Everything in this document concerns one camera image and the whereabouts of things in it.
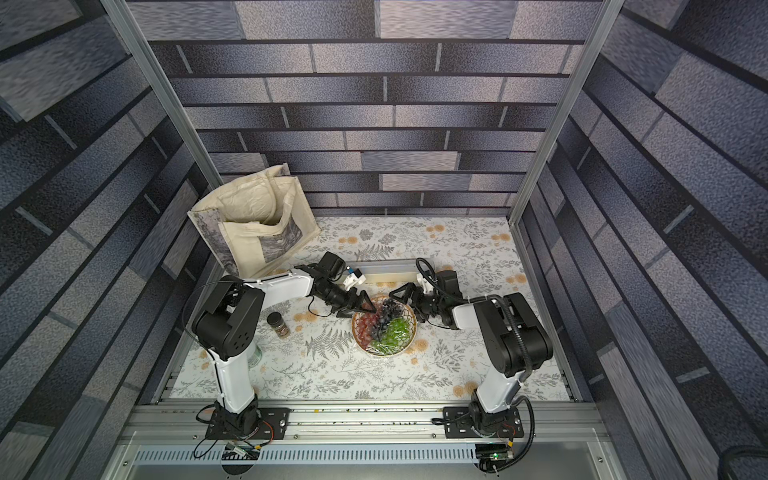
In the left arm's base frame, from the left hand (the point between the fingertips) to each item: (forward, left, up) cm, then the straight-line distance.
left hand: (369, 312), depth 88 cm
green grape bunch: (-6, -9, -2) cm, 11 cm away
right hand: (+5, -7, -1) cm, 9 cm away
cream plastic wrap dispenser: (+18, -5, -5) cm, 19 cm away
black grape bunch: (+1, -6, -1) cm, 6 cm away
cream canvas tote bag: (+17, +31, +21) cm, 41 cm away
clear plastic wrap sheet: (-5, -6, -3) cm, 8 cm away
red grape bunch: (-3, +1, -2) cm, 4 cm away
